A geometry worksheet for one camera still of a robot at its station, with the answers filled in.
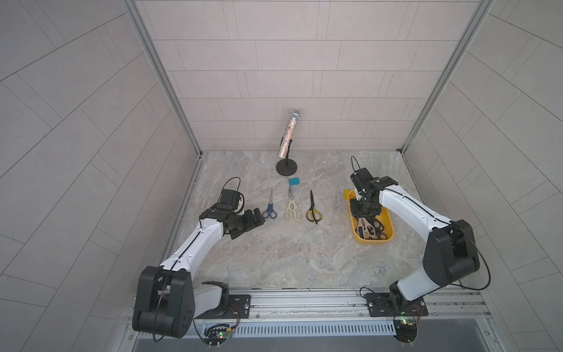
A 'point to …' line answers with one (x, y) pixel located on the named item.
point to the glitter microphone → (288, 133)
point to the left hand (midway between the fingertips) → (259, 220)
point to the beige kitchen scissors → (292, 209)
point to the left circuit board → (217, 336)
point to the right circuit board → (406, 330)
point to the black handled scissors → (378, 228)
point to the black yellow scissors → (312, 214)
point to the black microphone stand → (286, 166)
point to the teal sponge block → (294, 181)
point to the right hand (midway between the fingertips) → (355, 212)
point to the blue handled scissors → (270, 211)
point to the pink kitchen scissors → (363, 228)
